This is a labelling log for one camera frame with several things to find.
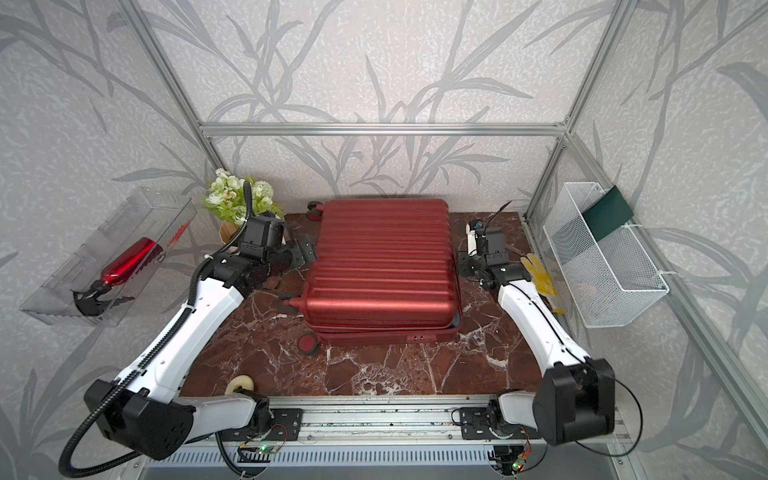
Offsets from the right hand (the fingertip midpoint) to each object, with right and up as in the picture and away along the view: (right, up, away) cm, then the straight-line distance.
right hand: (465, 254), depth 85 cm
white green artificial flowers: (-68, +16, -3) cm, 69 cm away
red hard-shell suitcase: (-24, -4, -11) cm, 27 cm away
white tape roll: (-61, -34, -6) cm, 70 cm away
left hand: (-44, +1, -8) cm, 45 cm away
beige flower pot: (-76, +7, +11) cm, 77 cm away
